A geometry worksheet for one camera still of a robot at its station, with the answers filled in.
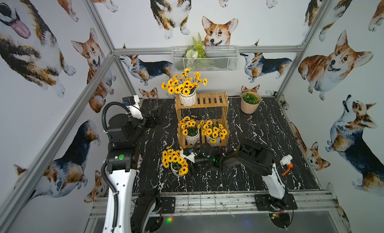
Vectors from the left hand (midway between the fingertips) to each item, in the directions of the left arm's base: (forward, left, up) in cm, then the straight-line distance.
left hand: (155, 104), depth 63 cm
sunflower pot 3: (0, -27, -26) cm, 37 cm away
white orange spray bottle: (-11, -68, -37) cm, 79 cm away
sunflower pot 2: (+3, -14, -31) cm, 34 cm away
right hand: (-15, -6, -33) cm, 37 cm away
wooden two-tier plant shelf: (+14, -22, -13) cm, 29 cm away
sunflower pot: (-16, -8, -30) cm, 35 cm away
